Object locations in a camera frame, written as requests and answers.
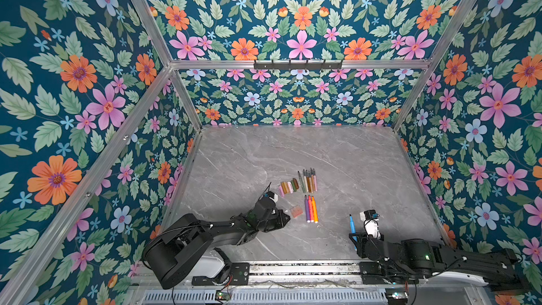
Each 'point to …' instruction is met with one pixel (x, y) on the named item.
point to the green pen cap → (294, 189)
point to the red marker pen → (312, 221)
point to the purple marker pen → (306, 208)
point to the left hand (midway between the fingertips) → (294, 216)
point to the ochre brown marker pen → (311, 171)
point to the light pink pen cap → (290, 186)
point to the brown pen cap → (297, 186)
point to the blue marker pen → (353, 227)
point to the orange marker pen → (314, 210)
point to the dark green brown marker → (301, 182)
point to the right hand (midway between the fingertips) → (348, 241)
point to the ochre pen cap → (285, 187)
